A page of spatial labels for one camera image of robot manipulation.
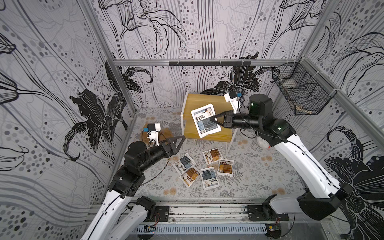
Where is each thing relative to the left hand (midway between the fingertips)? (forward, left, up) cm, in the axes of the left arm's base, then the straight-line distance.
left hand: (184, 143), depth 62 cm
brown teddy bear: (+20, +16, -24) cm, 35 cm away
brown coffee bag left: (-4, -3, -29) cm, 29 cm away
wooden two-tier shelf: (+26, -1, 0) cm, 26 cm away
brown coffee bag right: (+2, -23, -29) cm, 37 cm away
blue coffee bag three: (+5, +2, -32) cm, 32 cm away
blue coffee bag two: (-4, -13, -31) cm, 34 cm away
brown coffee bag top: (+9, -15, -29) cm, 34 cm away
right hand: (+7, -12, +9) cm, 16 cm away
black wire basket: (+41, -72, -3) cm, 83 cm away
